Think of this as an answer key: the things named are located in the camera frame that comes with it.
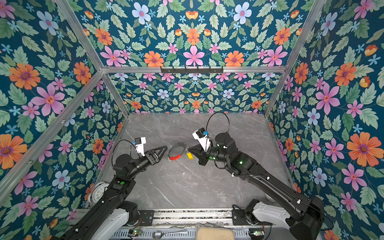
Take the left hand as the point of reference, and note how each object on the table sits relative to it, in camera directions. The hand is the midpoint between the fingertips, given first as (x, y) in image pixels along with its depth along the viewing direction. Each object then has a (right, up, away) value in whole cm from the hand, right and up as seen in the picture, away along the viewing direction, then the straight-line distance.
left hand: (165, 147), depth 70 cm
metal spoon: (-3, -40, -2) cm, 40 cm away
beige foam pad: (+23, -39, -3) cm, 46 cm away
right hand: (+12, 0, -4) cm, 13 cm away
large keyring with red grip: (+5, -5, -2) cm, 7 cm away
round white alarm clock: (-39, -25, +9) cm, 47 cm away
